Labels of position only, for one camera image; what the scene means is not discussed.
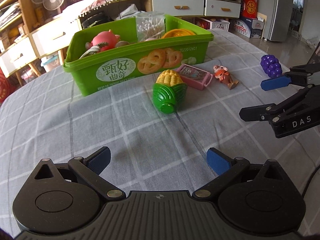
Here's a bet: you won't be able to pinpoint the pink toy card case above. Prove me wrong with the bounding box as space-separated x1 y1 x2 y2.
176 64 213 90

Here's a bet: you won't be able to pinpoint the green plastic biscuit bin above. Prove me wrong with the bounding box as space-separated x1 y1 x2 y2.
63 15 214 96

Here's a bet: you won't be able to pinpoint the purple toy grapes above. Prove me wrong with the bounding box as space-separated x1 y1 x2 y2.
260 54 283 79

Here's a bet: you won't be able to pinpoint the grey refrigerator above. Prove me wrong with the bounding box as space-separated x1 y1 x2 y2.
259 0 304 42

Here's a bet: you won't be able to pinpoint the small orange figurine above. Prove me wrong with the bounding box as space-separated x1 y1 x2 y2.
213 65 239 89

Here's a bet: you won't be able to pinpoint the blue white cardboard box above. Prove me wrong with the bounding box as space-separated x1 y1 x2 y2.
232 16 265 38

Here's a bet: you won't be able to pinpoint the grey checked tablecloth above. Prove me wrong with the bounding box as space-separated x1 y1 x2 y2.
1 29 319 235

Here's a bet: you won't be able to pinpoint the red gift box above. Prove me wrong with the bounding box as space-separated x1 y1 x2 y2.
240 0 258 19

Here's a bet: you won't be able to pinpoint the toy corn cob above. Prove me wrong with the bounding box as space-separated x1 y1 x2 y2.
152 69 188 114

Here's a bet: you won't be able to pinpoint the wooden tv cabinet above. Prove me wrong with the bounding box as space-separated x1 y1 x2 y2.
78 0 241 23

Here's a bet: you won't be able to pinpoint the white red cardboard box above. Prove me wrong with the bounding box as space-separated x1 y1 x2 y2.
195 17 230 31

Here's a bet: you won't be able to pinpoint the clear storage box left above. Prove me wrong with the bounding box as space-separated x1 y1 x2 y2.
41 53 61 72

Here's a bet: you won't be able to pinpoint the red paper bag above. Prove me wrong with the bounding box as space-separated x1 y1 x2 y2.
0 69 13 103

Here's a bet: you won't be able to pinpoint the white starfish toy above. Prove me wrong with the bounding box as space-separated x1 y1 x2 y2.
80 42 108 59

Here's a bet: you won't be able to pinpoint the orange yellow round toy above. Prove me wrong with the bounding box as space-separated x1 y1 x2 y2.
161 29 196 38

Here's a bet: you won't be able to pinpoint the brown round toy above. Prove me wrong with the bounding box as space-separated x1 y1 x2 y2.
115 41 130 48

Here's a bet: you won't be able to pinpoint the pink pig toy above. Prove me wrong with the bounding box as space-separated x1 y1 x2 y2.
85 29 120 52

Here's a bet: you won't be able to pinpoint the wooden shelf unit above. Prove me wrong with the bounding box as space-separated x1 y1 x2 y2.
1 0 80 77

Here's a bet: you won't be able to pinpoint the clear cotton swab jar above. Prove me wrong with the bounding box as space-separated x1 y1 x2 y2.
135 11 166 42

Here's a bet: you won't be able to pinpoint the black bag in cabinet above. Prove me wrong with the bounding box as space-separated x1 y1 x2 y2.
81 12 113 29

